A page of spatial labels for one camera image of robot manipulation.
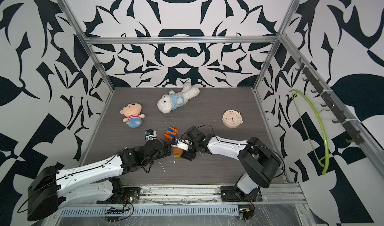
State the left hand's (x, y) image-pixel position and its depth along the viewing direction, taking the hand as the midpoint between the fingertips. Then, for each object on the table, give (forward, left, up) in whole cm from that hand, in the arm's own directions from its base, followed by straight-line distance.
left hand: (166, 145), depth 81 cm
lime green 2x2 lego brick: (-3, -5, -8) cm, 10 cm away
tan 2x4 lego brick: (-3, -6, -3) cm, 7 cm away
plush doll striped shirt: (+24, +23, -2) cm, 34 cm away
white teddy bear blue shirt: (+29, +2, -1) cm, 29 cm away
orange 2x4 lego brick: (+12, -4, -7) cm, 15 cm away
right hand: (+1, -8, -6) cm, 10 cm away
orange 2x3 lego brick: (+11, 0, -8) cm, 14 cm away
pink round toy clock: (+19, -41, -7) cm, 46 cm away
